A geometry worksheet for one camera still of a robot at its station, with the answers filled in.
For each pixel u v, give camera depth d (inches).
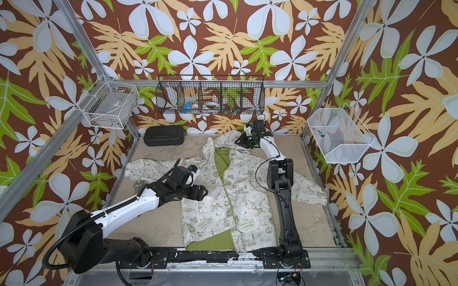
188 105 37.6
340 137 33.0
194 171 30.4
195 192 28.9
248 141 37.6
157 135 43.9
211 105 38.8
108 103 34.0
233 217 32.6
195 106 37.7
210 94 38.7
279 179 27.0
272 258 29.0
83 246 16.1
